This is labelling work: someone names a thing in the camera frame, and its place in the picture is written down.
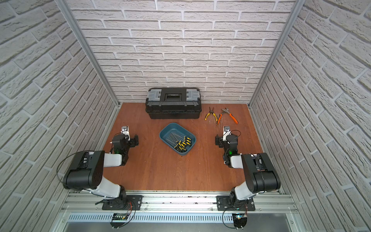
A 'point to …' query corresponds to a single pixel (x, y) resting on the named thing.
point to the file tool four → (173, 142)
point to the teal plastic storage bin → (180, 130)
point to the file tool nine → (182, 142)
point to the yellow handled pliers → (211, 111)
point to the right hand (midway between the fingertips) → (227, 134)
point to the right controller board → (239, 220)
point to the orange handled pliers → (226, 111)
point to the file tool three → (178, 146)
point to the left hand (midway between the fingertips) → (129, 132)
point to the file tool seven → (182, 144)
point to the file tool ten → (187, 140)
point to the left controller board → (118, 219)
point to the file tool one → (177, 144)
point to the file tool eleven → (187, 138)
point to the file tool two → (177, 147)
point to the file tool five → (184, 151)
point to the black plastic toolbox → (173, 103)
